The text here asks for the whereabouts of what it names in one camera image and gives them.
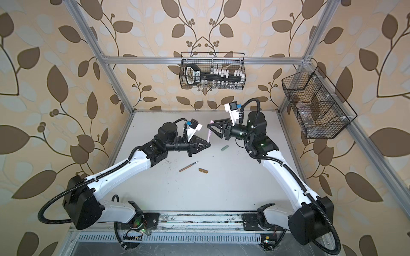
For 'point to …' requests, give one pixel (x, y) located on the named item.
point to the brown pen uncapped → (188, 166)
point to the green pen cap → (223, 148)
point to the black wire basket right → (321, 110)
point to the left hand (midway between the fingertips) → (206, 142)
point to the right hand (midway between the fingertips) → (210, 125)
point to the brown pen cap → (203, 170)
